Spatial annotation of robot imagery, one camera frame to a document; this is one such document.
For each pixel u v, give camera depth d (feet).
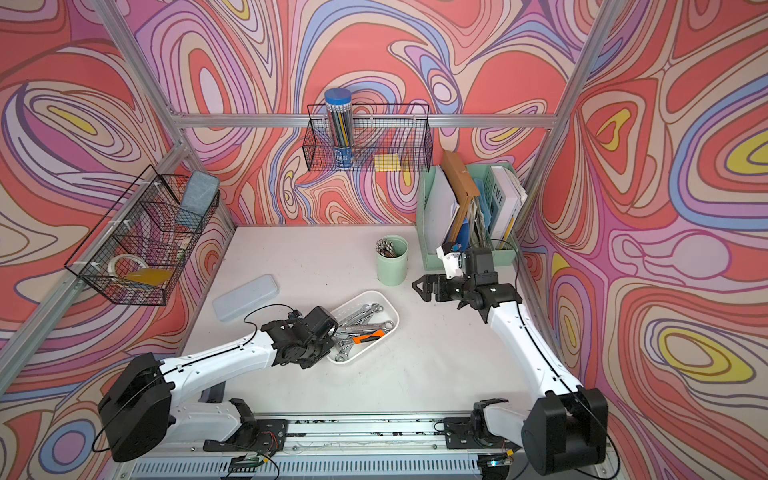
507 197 3.06
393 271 3.19
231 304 3.15
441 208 3.24
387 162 2.98
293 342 1.95
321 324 2.13
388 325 3.01
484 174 3.43
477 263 2.01
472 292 1.95
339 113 2.40
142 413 1.30
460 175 2.91
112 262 2.18
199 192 2.67
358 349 2.81
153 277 2.18
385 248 2.98
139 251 2.51
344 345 2.88
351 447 2.40
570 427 1.26
